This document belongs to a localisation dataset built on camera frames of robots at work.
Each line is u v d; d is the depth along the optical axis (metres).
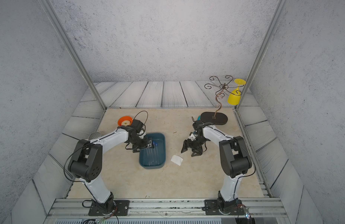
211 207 0.72
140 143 0.82
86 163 0.48
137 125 0.77
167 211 0.73
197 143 0.78
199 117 1.14
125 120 1.08
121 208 0.73
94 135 0.98
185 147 0.81
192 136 0.88
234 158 0.49
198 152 0.81
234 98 0.99
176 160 0.91
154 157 0.91
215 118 1.11
